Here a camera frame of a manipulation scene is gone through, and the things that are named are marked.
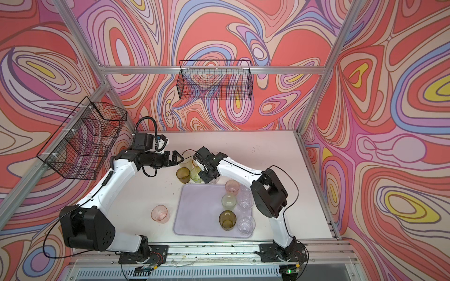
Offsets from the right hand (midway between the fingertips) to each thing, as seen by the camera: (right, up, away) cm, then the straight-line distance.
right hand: (209, 179), depth 90 cm
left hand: (-14, +10, -8) cm, 19 cm away
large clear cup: (+18, -20, -9) cm, 28 cm away
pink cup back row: (+12, -4, -1) cm, 12 cm away
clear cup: (+18, -9, -4) cm, 21 cm away
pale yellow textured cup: (-12, +8, +2) cm, 15 cm away
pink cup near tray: (-24, -16, -6) cm, 29 cm away
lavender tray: (-5, -14, -3) cm, 16 cm away
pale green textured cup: (+10, -11, -3) cm, 15 cm away
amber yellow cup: (-7, +9, -6) cm, 13 cm away
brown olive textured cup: (+9, -18, -7) cm, 22 cm away
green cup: (-9, +1, +6) cm, 11 cm away
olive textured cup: (-15, +1, +6) cm, 16 cm away
